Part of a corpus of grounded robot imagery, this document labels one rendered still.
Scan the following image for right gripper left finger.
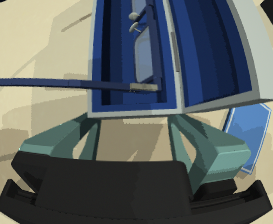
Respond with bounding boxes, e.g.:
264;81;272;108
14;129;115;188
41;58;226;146
17;112;101;160

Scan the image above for dark blue glasses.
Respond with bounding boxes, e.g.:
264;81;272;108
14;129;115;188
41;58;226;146
0;0;162;93

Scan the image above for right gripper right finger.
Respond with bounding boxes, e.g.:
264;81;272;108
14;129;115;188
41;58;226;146
167;114;251;195

